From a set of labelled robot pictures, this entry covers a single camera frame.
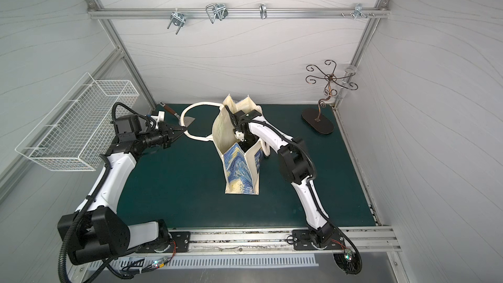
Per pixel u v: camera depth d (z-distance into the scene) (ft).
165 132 2.20
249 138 2.58
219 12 2.51
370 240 2.50
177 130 2.44
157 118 2.35
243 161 2.21
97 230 1.30
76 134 2.22
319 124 3.64
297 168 1.90
